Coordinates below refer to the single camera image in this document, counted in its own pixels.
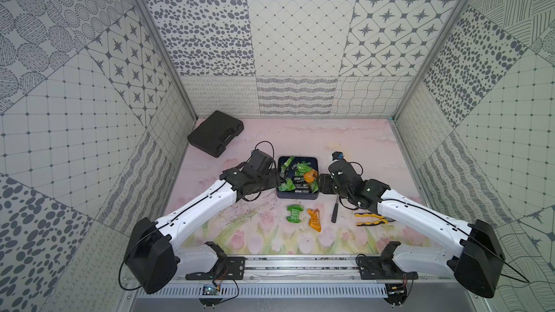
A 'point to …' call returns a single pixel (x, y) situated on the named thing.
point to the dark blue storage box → (298, 178)
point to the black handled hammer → (334, 211)
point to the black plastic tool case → (212, 135)
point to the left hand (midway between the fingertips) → (275, 175)
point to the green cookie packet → (295, 209)
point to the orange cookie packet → (314, 219)
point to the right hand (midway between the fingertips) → (323, 182)
